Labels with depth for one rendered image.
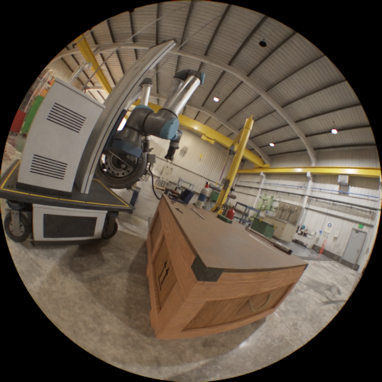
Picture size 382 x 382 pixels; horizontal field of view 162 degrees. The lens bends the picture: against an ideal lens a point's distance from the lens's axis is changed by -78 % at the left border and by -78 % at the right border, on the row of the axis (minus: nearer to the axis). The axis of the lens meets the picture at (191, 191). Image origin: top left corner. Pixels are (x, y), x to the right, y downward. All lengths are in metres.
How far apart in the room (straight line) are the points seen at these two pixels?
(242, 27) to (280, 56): 2.40
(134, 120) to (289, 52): 8.18
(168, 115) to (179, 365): 1.22
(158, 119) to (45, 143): 0.63
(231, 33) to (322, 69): 4.76
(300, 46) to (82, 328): 8.92
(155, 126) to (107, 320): 1.00
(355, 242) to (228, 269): 9.82
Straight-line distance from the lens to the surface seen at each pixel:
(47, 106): 0.76
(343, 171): 10.93
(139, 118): 0.89
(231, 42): 8.79
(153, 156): 1.73
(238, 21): 8.21
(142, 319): 0.71
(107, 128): 0.93
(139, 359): 0.64
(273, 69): 9.17
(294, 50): 8.42
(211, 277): 0.34
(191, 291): 0.36
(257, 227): 3.65
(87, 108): 0.78
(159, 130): 0.82
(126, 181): 1.72
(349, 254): 10.01
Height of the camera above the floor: 0.61
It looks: 1 degrees down
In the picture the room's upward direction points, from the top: 23 degrees clockwise
